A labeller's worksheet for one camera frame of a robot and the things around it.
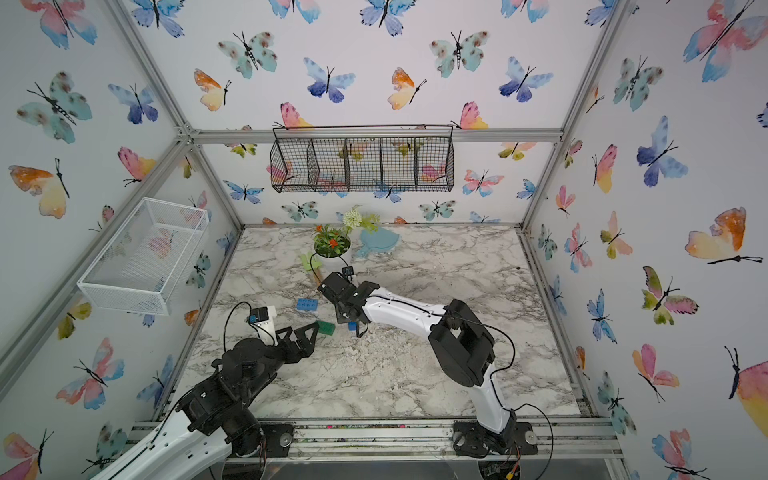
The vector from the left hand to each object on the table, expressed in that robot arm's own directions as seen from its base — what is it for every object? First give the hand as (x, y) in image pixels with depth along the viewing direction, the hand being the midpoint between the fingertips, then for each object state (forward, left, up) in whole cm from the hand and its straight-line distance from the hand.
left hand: (309, 326), depth 76 cm
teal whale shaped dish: (+44, -15, -16) cm, 49 cm away
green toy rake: (+33, +9, -16) cm, 38 cm away
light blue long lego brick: (+15, +6, -14) cm, 21 cm away
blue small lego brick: (+8, -9, -16) cm, 20 cm away
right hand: (+10, -9, -8) cm, 15 cm away
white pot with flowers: (+29, -2, -2) cm, 29 cm away
